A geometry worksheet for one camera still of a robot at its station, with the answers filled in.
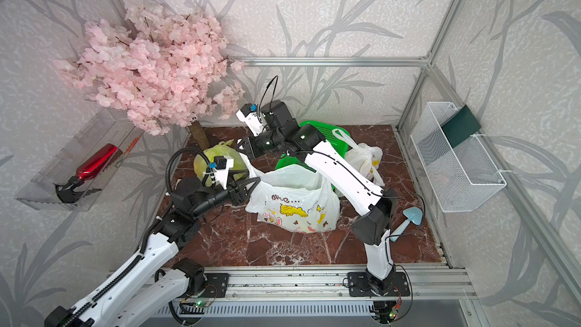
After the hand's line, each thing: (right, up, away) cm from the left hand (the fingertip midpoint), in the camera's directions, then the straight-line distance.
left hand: (255, 178), depth 70 cm
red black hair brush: (-46, -2, -11) cm, 48 cm away
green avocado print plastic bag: (-18, +9, +22) cm, 29 cm away
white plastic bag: (+12, -6, +1) cm, 14 cm away
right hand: (-5, +10, -3) cm, 11 cm away
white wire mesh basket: (+58, +1, -8) cm, 59 cm away
